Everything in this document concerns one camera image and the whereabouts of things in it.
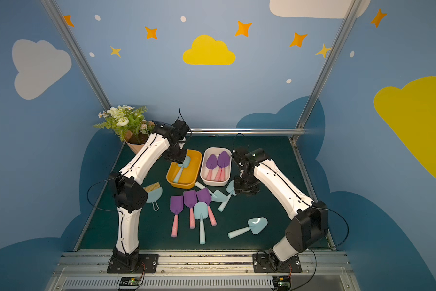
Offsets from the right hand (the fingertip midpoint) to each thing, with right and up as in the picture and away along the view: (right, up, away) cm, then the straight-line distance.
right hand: (242, 191), depth 78 cm
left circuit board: (-46, -35, -7) cm, 58 cm away
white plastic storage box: (-19, +7, +25) cm, 32 cm away
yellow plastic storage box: (-28, +5, +23) cm, 37 cm away
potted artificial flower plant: (-55, +32, +8) cm, 64 cm away
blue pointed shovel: (+7, -17, +6) cm, 20 cm away
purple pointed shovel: (-8, +13, +29) cm, 33 cm away
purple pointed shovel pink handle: (-15, +11, +29) cm, 35 cm away
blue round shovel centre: (-20, -12, +12) cm, 26 cm away
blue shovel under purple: (-12, -5, +16) cm, 21 cm away
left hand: (-31, +15, +9) cm, 35 cm away
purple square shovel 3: (-19, -5, +17) cm, 26 cm away
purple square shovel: (-32, -9, +10) cm, 35 cm away
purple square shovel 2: (-25, -7, +14) cm, 30 cm away
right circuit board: (+16, -36, -5) cm, 40 cm away
